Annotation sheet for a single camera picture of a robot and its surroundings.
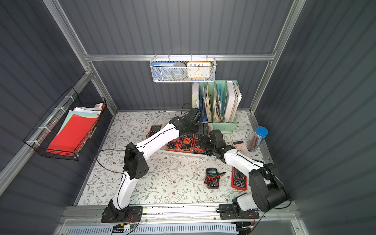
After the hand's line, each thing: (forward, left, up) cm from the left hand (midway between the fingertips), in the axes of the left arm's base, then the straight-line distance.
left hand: (201, 127), depth 87 cm
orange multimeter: (-3, +10, -14) cm, 18 cm away
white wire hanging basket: (+27, +21, +17) cm, 38 cm away
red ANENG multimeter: (-5, +3, -10) cm, 12 cm away
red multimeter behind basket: (+9, +33, -13) cm, 37 cm away
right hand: (-6, 0, -6) cm, 9 cm away
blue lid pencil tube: (-5, -34, +2) cm, 34 cm away
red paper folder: (-14, +62, +13) cm, 65 cm away
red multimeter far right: (-27, -21, -15) cm, 37 cm away
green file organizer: (+19, -12, +4) cm, 23 cm away
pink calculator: (-3, -27, -15) cm, 31 cm away
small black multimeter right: (-25, -5, -13) cm, 29 cm away
